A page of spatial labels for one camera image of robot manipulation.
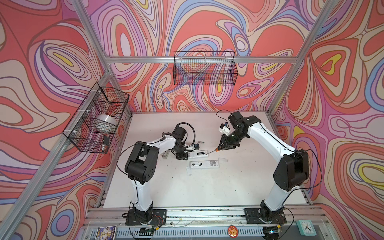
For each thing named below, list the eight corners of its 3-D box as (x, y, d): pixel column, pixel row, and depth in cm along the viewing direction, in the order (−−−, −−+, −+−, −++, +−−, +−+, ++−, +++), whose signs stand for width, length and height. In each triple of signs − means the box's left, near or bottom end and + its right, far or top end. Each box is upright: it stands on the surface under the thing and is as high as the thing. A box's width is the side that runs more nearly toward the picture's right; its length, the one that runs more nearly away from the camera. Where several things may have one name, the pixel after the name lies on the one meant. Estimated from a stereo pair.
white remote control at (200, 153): (192, 157, 96) (192, 155, 94) (192, 152, 99) (192, 150, 96) (208, 157, 96) (208, 155, 94) (208, 152, 99) (208, 150, 96)
